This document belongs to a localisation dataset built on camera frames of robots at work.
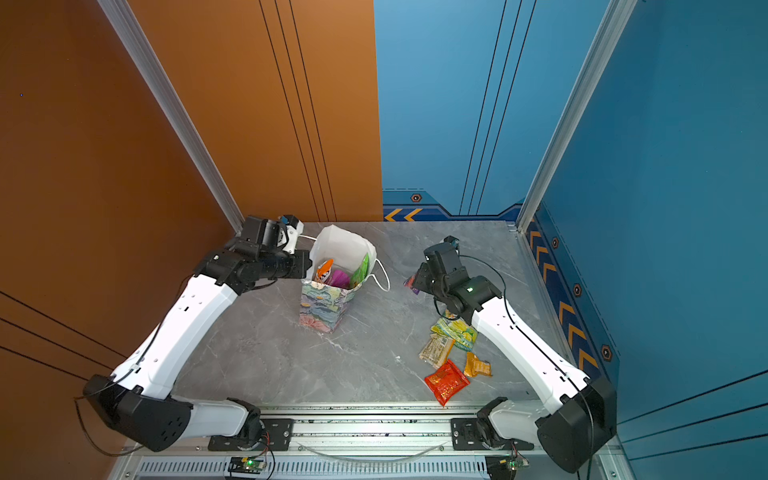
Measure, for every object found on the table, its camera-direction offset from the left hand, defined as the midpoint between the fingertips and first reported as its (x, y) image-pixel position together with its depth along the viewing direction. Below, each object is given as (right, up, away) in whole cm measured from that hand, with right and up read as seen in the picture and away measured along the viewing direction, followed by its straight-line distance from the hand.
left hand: (313, 259), depth 76 cm
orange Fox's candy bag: (0, -4, +12) cm, 12 cm away
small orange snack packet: (+43, -31, +8) cm, 53 cm away
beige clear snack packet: (+33, -27, +10) cm, 43 cm away
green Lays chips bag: (+10, -5, +19) cm, 22 cm away
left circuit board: (-15, -49, -5) cm, 52 cm away
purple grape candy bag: (+4, -7, +13) cm, 16 cm away
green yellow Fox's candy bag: (+41, -23, +13) cm, 49 cm away
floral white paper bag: (+2, -12, +2) cm, 13 cm away
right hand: (+27, -4, +3) cm, 27 cm away
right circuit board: (+47, -49, -5) cm, 68 cm away
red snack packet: (+35, -33, +4) cm, 48 cm away
